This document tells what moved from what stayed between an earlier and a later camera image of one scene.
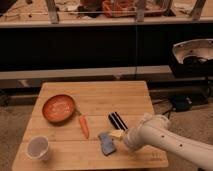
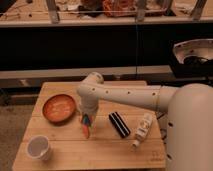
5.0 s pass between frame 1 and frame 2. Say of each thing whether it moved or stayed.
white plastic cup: stayed
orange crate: stayed
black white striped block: stayed
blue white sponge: moved
